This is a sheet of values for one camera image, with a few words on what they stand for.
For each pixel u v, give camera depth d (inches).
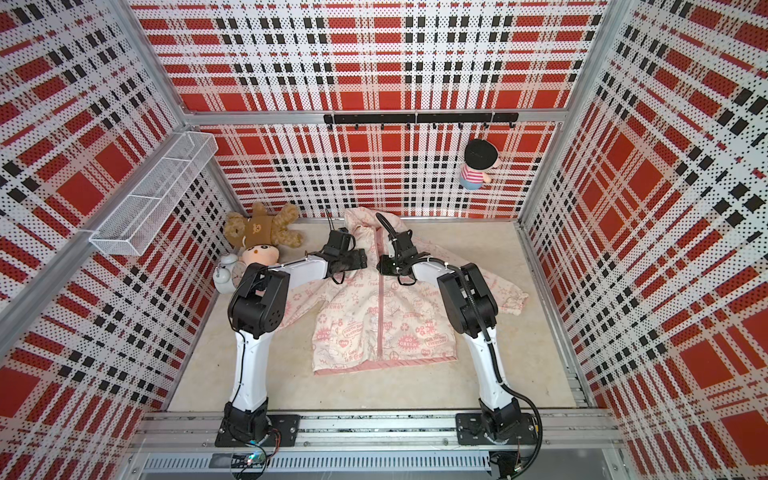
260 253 39.6
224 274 36.0
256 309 23.0
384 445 28.8
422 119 35.0
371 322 36.4
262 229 42.6
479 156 36.8
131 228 27.2
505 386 24.6
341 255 33.9
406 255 33.8
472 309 22.9
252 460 27.2
